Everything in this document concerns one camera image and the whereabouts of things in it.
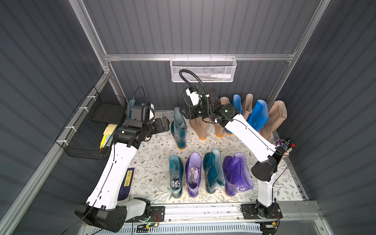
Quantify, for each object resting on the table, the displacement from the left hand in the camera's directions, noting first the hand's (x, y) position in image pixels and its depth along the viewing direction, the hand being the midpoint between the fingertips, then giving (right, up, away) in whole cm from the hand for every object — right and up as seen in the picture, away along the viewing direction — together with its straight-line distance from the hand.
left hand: (163, 124), depth 70 cm
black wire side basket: (-39, -7, 0) cm, 39 cm away
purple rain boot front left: (+15, -23, +1) cm, 27 cm away
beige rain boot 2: (+50, +12, +22) cm, 56 cm away
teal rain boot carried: (-23, +13, +18) cm, 32 cm away
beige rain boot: (+20, -2, +25) cm, 32 cm away
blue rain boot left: (+43, +12, +20) cm, 49 cm away
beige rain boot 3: (+64, +6, +14) cm, 66 cm away
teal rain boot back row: (+6, -2, +19) cm, 20 cm away
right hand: (+11, +8, +2) cm, 13 cm away
